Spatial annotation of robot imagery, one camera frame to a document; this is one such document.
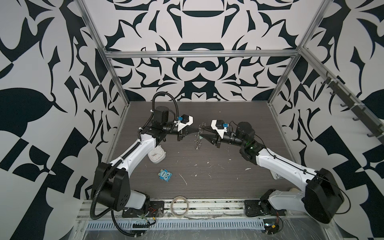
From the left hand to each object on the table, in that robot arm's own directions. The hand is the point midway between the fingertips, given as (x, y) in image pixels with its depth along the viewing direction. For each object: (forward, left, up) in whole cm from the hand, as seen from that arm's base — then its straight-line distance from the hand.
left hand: (199, 125), depth 74 cm
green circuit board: (-39, -32, -27) cm, 58 cm away
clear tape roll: (-34, +12, -26) cm, 44 cm away
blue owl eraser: (-15, +19, -25) cm, 34 cm away
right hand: (-4, -2, +2) cm, 5 cm away
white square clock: (-4, +24, -24) cm, 34 cm away
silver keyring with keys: (-5, 0, -1) cm, 5 cm away
